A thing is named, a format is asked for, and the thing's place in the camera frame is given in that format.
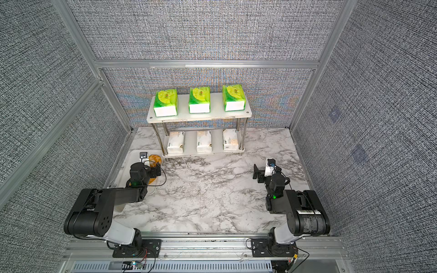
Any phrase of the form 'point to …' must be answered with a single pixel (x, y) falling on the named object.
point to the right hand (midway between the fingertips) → (264, 160)
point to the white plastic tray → (133, 157)
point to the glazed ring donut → (154, 158)
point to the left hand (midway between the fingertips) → (151, 160)
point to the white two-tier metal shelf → (217, 132)
